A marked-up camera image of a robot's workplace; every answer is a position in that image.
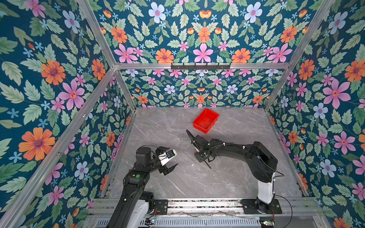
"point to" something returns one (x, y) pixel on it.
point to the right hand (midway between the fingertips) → (202, 152)
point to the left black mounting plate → (162, 206)
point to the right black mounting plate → (250, 206)
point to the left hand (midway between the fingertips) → (172, 154)
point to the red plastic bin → (205, 121)
